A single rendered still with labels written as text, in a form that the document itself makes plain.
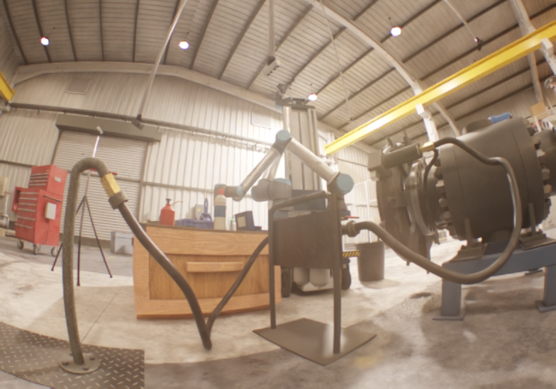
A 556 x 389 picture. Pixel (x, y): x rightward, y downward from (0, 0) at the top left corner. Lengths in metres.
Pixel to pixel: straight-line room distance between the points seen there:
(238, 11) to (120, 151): 7.00
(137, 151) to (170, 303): 8.72
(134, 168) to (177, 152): 1.92
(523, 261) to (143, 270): 1.55
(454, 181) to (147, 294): 1.49
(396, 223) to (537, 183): 0.74
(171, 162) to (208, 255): 8.47
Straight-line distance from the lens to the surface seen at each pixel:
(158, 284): 1.14
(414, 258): 0.68
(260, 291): 1.33
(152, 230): 1.10
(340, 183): 1.74
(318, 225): 0.81
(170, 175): 9.34
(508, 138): 1.23
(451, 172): 1.19
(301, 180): 2.10
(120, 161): 9.54
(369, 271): 2.22
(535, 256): 1.06
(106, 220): 9.16
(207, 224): 1.93
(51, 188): 3.66
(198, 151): 9.86
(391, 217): 1.19
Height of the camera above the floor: 0.38
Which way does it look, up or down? 16 degrees up
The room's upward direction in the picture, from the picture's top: 1 degrees counter-clockwise
